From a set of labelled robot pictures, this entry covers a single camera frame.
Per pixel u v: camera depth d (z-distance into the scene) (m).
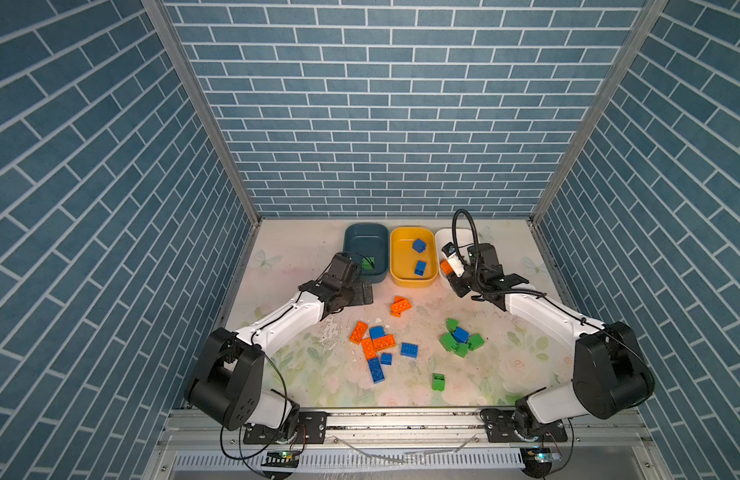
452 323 0.93
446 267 0.81
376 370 0.83
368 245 1.05
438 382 0.80
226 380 0.43
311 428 0.74
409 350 0.85
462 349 0.86
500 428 0.74
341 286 0.68
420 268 1.02
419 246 1.11
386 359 0.83
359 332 0.89
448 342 0.88
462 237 1.15
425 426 0.75
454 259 0.79
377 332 0.91
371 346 0.87
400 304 0.94
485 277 0.68
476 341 0.87
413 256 1.10
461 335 0.88
